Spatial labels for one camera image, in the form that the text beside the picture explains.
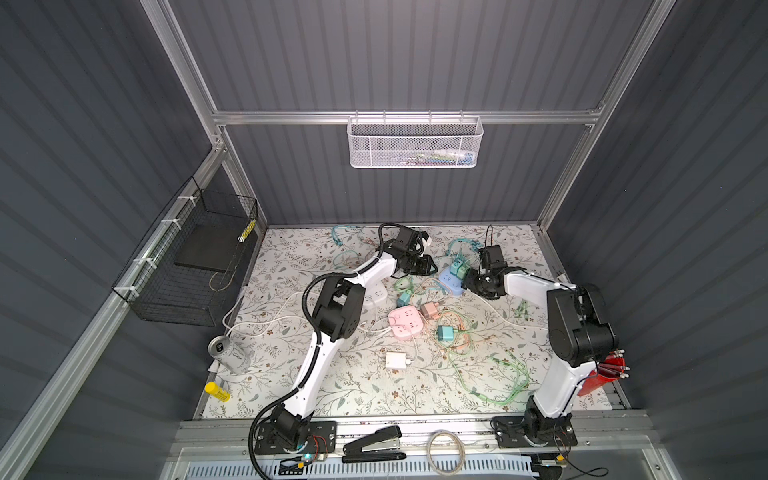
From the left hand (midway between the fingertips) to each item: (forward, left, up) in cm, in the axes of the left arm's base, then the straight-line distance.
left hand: (435, 268), depth 102 cm
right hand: (-6, -12, -2) cm, 13 cm away
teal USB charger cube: (-23, 0, -3) cm, 23 cm away
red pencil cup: (-40, -35, +8) cm, 53 cm away
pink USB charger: (-15, +4, -3) cm, 15 cm away
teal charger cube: (-11, +12, -2) cm, 16 cm away
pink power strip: (-18, +12, -3) cm, 22 cm away
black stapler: (-50, +21, -3) cm, 54 cm away
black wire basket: (-13, +68, +22) cm, 72 cm away
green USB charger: (-4, -8, +4) cm, 10 cm away
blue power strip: (-4, -5, -3) cm, 7 cm away
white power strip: (-6, +21, -3) cm, 22 cm away
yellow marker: (-37, +62, 0) cm, 72 cm away
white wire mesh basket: (+54, +2, +17) cm, 57 cm away
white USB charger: (-30, +15, -4) cm, 34 cm away
